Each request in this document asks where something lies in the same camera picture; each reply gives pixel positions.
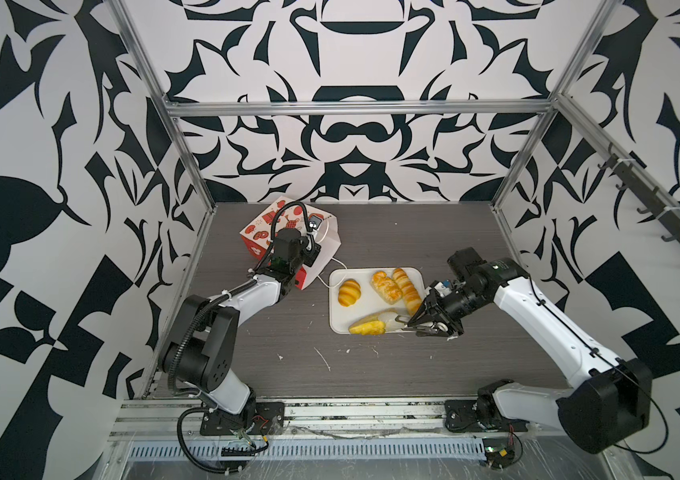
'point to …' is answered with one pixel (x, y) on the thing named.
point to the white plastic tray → (342, 317)
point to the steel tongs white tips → (423, 329)
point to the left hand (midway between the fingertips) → (309, 227)
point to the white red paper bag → (320, 229)
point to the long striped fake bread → (408, 290)
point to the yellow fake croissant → (369, 325)
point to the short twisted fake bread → (388, 290)
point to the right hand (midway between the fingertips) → (414, 325)
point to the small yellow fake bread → (349, 293)
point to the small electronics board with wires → (499, 452)
